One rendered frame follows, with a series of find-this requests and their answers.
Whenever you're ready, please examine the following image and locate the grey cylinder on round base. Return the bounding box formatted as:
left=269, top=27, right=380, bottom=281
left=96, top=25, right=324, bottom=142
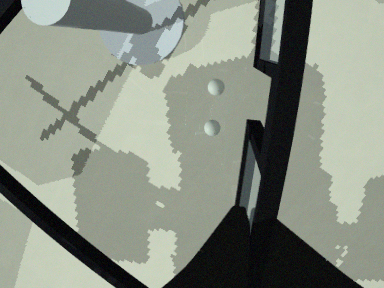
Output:
left=21, top=0, right=185, bottom=65

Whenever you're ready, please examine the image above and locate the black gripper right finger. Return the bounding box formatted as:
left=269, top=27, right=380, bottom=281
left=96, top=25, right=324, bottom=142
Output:
left=260, top=219, right=364, bottom=288

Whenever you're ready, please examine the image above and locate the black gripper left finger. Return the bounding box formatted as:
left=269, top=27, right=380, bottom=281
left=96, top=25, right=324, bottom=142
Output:
left=161, top=205, right=251, bottom=288

